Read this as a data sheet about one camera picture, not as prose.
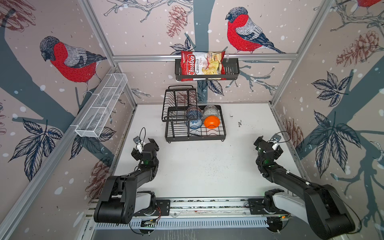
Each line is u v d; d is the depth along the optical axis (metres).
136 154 0.76
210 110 1.07
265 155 0.65
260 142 0.79
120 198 0.42
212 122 1.04
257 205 0.73
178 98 1.22
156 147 0.72
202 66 0.88
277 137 0.72
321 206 0.42
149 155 0.67
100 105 0.78
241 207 0.75
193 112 1.09
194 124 1.05
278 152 0.76
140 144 0.76
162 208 0.73
